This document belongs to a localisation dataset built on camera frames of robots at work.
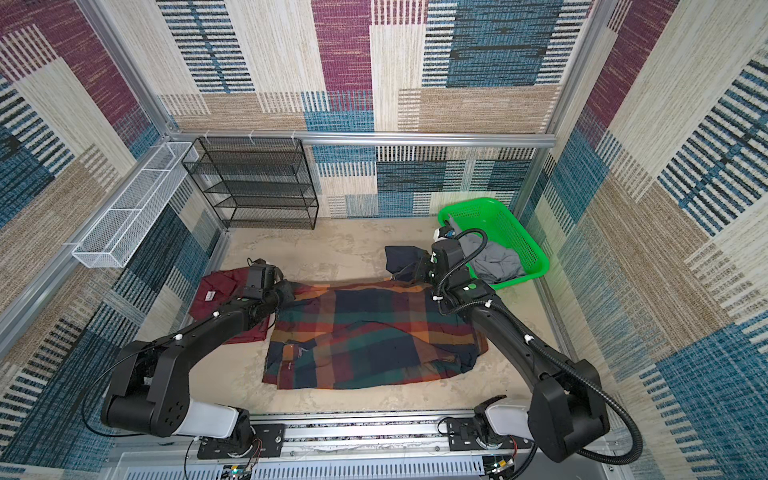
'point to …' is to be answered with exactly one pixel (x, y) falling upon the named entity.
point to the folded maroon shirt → (217, 289)
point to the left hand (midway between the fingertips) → (289, 285)
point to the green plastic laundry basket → (493, 221)
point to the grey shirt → (494, 263)
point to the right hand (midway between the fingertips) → (420, 263)
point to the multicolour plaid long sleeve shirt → (375, 334)
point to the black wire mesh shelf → (257, 183)
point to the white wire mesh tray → (110, 241)
